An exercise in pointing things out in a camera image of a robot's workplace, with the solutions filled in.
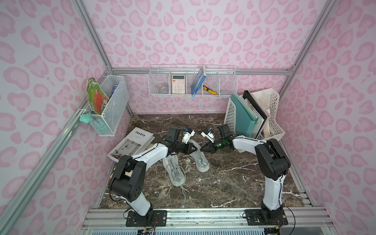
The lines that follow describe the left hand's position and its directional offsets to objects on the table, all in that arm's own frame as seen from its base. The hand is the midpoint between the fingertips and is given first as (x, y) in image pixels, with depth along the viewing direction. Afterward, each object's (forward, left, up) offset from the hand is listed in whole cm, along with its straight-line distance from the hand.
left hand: (195, 146), depth 88 cm
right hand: (+1, -4, -5) cm, 6 cm away
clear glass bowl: (+32, +21, +18) cm, 42 cm away
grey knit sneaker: (-8, -4, -7) cm, 11 cm away
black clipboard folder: (+12, -35, +18) cm, 41 cm away
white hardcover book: (+7, +40, -7) cm, 41 cm away
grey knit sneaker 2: (-13, +12, -6) cm, 19 cm away
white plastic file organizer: (+25, -46, +14) cm, 55 cm away
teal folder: (+5, -26, +19) cm, 32 cm away
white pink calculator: (+35, +11, +19) cm, 41 cm away
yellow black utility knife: (+35, -9, +15) cm, 39 cm away
